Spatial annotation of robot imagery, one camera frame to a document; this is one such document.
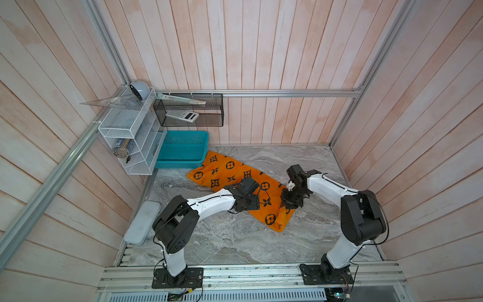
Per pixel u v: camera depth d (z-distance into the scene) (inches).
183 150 46.1
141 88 33.4
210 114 42.2
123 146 29.9
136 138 33.6
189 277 28.8
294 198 30.9
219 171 41.0
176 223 19.3
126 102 33.8
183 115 38.5
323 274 26.5
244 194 27.2
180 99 35.7
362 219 18.7
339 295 27.6
